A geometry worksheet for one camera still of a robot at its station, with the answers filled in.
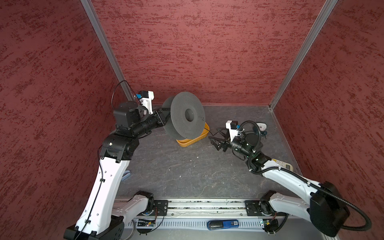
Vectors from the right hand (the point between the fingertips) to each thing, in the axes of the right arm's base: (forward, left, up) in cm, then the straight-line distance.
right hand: (211, 135), depth 72 cm
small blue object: (-9, +48, -23) cm, 54 cm away
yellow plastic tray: (+8, +14, -19) cm, 25 cm away
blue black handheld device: (-35, +1, -20) cm, 40 cm away
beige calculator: (-7, -44, -24) cm, 51 cm away
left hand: (+1, +18, +16) cm, 24 cm away
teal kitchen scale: (+20, -40, -23) cm, 50 cm away
